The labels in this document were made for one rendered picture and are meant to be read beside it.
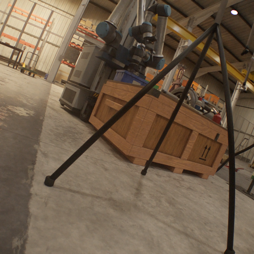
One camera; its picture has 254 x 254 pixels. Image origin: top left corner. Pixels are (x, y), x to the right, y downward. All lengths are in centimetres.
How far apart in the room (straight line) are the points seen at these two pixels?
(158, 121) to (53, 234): 96
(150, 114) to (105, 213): 73
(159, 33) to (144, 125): 132
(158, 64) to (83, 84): 90
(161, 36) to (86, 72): 94
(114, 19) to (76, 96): 88
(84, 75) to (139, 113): 130
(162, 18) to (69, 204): 202
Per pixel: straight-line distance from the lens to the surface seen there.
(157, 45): 228
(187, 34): 1224
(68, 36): 997
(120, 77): 175
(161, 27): 226
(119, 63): 216
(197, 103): 209
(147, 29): 183
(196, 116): 145
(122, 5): 210
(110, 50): 209
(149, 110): 117
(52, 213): 53
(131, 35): 190
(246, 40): 1516
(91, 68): 239
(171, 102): 126
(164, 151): 136
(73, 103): 213
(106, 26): 198
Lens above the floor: 31
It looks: 4 degrees down
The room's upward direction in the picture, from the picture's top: 23 degrees clockwise
